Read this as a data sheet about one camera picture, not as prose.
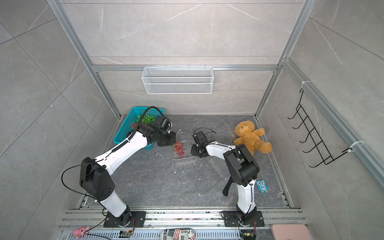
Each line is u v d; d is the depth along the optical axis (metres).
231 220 0.73
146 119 1.11
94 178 0.44
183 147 0.98
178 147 0.88
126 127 1.04
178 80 1.01
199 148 0.73
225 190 0.83
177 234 0.67
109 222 0.73
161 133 0.68
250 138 0.97
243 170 0.51
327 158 0.57
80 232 0.69
